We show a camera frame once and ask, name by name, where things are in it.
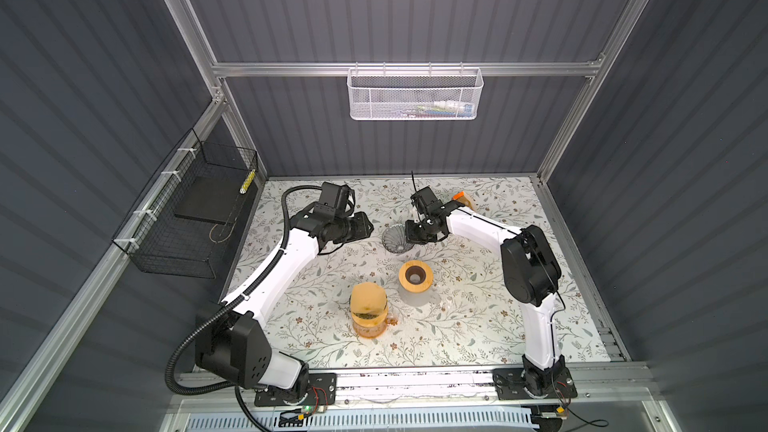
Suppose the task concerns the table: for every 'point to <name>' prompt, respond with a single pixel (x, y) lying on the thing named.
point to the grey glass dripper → (394, 239)
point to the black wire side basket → (183, 222)
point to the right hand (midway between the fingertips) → (408, 240)
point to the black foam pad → (212, 198)
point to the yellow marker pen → (247, 182)
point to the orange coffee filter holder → (463, 198)
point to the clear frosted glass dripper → (418, 299)
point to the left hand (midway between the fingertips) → (368, 227)
